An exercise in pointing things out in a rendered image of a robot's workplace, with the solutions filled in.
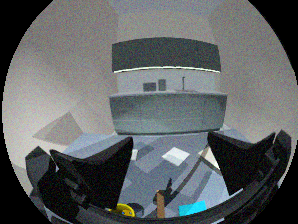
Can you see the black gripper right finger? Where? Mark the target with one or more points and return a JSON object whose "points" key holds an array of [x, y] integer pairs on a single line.
{"points": [[236, 158]]}

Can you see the tan flat bar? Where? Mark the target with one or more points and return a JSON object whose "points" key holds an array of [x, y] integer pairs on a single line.
{"points": [[160, 203]]}

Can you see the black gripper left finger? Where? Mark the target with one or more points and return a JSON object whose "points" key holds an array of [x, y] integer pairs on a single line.
{"points": [[102, 173]]}

